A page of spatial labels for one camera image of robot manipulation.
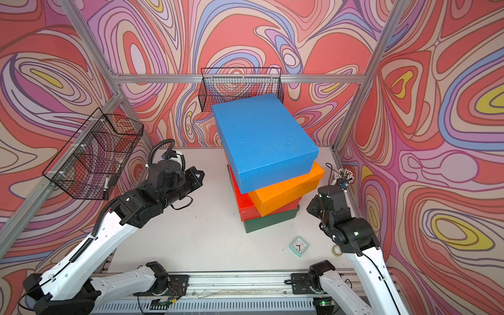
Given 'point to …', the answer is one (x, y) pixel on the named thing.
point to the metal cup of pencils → (344, 176)
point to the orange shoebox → (288, 188)
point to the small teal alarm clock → (298, 246)
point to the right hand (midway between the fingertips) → (317, 206)
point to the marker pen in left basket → (105, 193)
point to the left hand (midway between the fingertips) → (209, 172)
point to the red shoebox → (248, 209)
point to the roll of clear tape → (336, 251)
